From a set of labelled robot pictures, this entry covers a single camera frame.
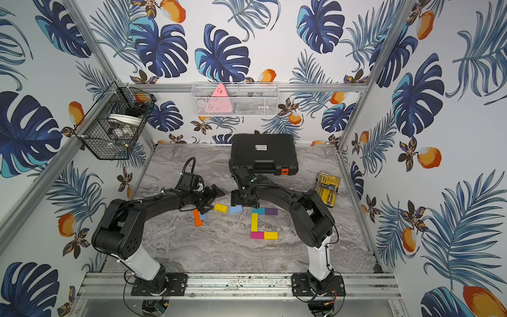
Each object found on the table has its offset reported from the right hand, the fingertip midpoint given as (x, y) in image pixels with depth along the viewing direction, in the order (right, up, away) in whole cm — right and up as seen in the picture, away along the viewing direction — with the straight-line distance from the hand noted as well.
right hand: (238, 202), depth 91 cm
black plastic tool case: (+13, +24, +18) cm, 33 cm away
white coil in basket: (-45, +36, -12) cm, 58 cm away
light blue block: (-16, -6, -1) cm, 17 cm away
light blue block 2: (-1, -3, +2) cm, 4 cm away
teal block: (+11, -5, +4) cm, 12 cm away
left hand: (-8, +3, 0) cm, 9 cm away
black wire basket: (-59, +35, +1) cm, 69 cm away
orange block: (-18, -8, -1) cm, 20 cm away
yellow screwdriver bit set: (+44, +7, +8) cm, 45 cm away
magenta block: (+9, -14, -4) cm, 17 cm away
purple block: (+16, -5, +4) cm, 17 cm away
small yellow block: (-9, -3, +3) cm, 10 cm away
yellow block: (+15, -14, -5) cm, 21 cm away
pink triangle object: (-8, +46, -1) cm, 47 cm away
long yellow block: (+7, -9, -1) cm, 12 cm away
